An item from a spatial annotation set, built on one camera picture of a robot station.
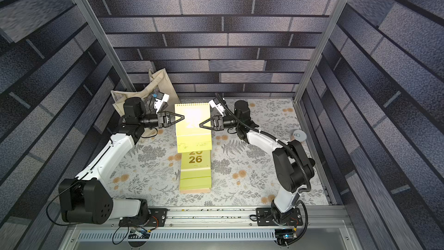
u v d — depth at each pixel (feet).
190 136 2.34
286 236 2.29
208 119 2.34
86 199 1.33
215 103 2.37
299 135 3.11
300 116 3.82
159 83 3.11
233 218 2.49
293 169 1.53
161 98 2.20
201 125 2.33
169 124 2.23
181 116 2.29
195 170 2.74
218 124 2.25
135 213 2.04
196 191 2.64
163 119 2.14
